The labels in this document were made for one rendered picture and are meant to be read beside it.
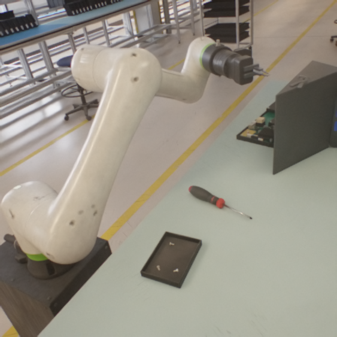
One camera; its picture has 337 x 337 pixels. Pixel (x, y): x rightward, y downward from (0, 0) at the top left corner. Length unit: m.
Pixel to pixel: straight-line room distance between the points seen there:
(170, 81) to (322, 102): 0.46
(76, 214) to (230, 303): 0.36
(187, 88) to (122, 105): 0.46
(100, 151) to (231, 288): 0.39
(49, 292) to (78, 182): 0.34
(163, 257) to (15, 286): 0.50
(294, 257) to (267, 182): 0.23
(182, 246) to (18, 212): 0.40
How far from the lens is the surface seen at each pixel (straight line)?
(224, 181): 0.85
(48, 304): 0.96
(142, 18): 7.41
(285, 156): 0.87
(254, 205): 0.77
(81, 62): 0.90
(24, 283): 1.04
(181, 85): 1.15
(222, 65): 1.05
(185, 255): 0.67
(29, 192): 0.89
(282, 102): 0.79
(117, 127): 0.75
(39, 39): 4.32
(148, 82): 0.77
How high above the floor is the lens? 1.50
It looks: 32 degrees down
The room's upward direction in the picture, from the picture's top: 10 degrees counter-clockwise
